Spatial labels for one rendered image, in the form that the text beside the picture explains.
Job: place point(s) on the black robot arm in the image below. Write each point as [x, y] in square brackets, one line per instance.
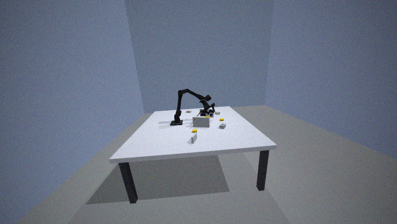
[200, 97]

